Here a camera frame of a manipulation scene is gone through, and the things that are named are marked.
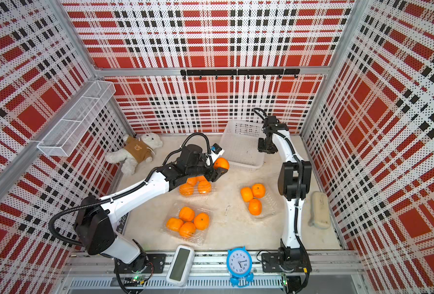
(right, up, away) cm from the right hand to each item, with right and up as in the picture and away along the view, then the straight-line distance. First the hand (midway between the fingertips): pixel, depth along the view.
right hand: (266, 149), depth 98 cm
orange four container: (-8, -27, -14) cm, 31 cm away
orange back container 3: (-32, -18, -10) cm, 38 cm away
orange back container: (-32, -12, -25) cm, 42 cm away
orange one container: (-23, -6, -23) cm, 33 cm away
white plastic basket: (-13, +3, +17) cm, 22 cm away
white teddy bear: (-73, 0, +7) cm, 74 cm away
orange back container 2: (-41, -20, -9) cm, 47 cm away
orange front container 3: (-44, -33, -19) cm, 58 cm away
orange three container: (-11, -22, -9) cm, 27 cm away
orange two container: (-5, -21, -7) cm, 23 cm away
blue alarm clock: (-16, -46, -26) cm, 55 cm away
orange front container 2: (-32, -33, -17) cm, 49 cm away
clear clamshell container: (-36, -18, -7) cm, 41 cm away
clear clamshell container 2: (-32, -36, -24) cm, 54 cm away
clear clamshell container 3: (0, -27, -7) cm, 28 cm away
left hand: (-23, -7, -18) cm, 30 cm away
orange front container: (-40, -30, -14) cm, 52 cm away
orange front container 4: (-38, -34, -21) cm, 55 cm away
